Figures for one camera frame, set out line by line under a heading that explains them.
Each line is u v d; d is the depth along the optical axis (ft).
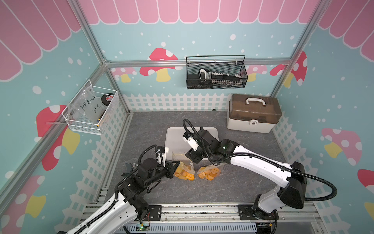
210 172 2.86
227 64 2.94
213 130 3.54
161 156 2.01
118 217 1.90
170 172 2.08
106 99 2.65
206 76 2.92
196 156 2.12
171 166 2.09
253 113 3.00
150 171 1.79
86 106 2.21
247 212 2.42
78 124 2.08
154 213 2.42
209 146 1.79
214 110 4.09
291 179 1.35
